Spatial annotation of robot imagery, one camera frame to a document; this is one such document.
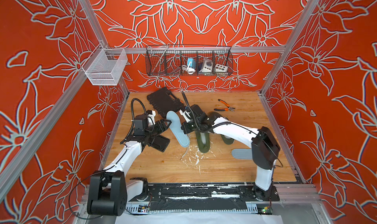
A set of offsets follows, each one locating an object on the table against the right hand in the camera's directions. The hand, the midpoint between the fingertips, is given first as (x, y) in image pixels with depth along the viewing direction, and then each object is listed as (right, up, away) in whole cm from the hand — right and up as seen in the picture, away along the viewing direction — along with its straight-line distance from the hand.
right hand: (178, 128), depth 83 cm
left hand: (-6, +3, +1) cm, 7 cm away
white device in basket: (+19, +38, +7) cm, 43 cm away
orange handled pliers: (+34, +10, +24) cm, 43 cm away
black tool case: (-12, +17, +24) cm, 32 cm away
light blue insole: (-1, 0, 0) cm, 1 cm away
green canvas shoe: (+15, -8, +7) cm, 19 cm away
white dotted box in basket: (+27, +37, +11) cm, 48 cm away
